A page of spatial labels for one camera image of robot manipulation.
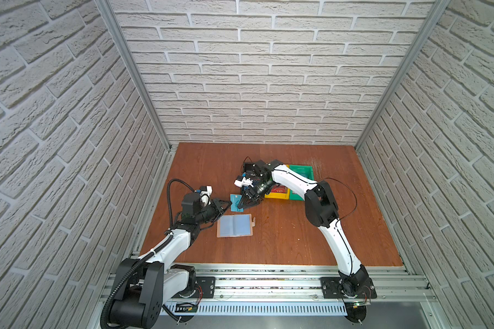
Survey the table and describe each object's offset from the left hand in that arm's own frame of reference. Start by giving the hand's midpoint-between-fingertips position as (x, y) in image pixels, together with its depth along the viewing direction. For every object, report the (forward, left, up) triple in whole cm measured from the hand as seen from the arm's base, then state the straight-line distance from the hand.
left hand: (235, 200), depth 83 cm
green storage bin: (+28, -39, -15) cm, 50 cm away
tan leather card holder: (-6, 0, -12) cm, 13 cm away
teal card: (+1, +1, -2) cm, 3 cm away
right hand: (-1, -4, -4) cm, 6 cm away
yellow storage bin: (+8, -20, -9) cm, 23 cm away
